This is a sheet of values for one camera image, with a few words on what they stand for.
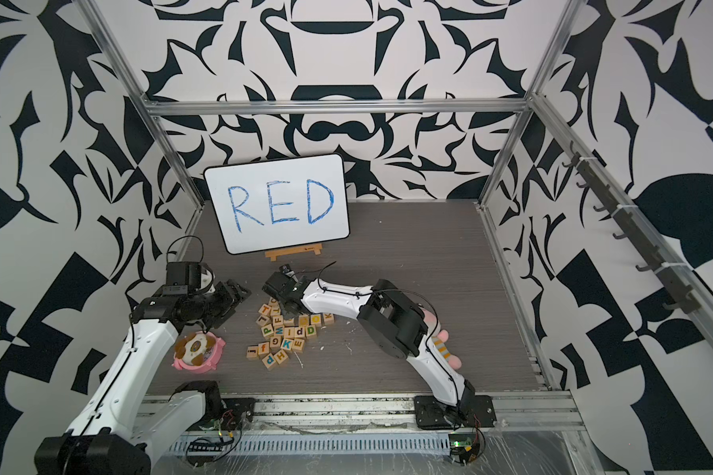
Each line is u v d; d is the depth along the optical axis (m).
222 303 0.70
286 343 0.83
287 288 0.71
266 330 0.85
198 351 0.78
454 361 0.77
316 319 0.87
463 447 0.71
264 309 0.89
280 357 0.81
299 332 0.85
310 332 0.85
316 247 1.01
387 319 0.55
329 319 0.88
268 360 0.81
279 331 0.85
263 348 0.83
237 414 0.74
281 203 0.95
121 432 0.41
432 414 0.74
